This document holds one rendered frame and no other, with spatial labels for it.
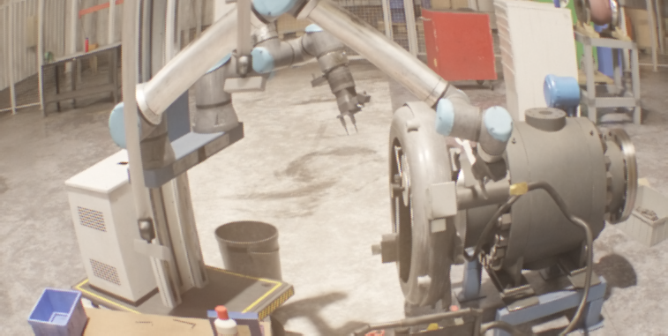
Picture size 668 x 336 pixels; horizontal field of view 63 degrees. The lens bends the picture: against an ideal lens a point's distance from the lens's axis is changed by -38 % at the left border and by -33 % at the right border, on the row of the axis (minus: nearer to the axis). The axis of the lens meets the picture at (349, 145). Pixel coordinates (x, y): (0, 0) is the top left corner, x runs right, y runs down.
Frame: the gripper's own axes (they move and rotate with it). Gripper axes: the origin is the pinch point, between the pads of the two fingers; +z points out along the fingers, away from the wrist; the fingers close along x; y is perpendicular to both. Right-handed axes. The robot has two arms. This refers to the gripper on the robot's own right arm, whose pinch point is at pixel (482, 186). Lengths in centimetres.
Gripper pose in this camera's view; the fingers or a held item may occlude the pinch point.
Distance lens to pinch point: 236.4
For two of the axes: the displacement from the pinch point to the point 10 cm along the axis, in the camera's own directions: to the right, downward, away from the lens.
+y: -3.6, -8.4, 4.1
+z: -0.2, 4.5, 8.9
